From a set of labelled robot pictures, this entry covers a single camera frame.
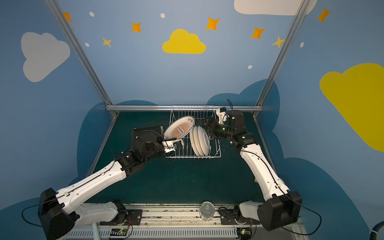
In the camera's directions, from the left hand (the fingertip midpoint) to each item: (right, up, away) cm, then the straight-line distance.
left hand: (172, 134), depth 74 cm
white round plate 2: (+13, -5, +12) cm, 18 cm away
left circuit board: (-26, -49, -1) cm, 56 cm away
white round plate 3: (+17, -5, +14) cm, 23 cm away
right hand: (+15, +5, -2) cm, 16 cm away
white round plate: (+3, +3, +6) cm, 8 cm away
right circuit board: (+36, -50, -1) cm, 61 cm away
